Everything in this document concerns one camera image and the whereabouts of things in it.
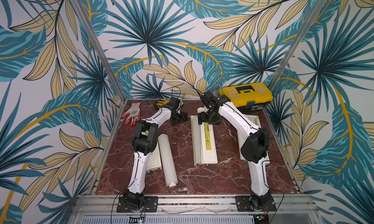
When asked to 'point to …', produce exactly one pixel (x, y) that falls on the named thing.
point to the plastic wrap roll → (169, 165)
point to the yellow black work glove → (162, 102)
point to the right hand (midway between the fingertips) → (204, 123)
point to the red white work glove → (134, 115)
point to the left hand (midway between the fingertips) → (185, 121)
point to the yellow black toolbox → (248, 97)
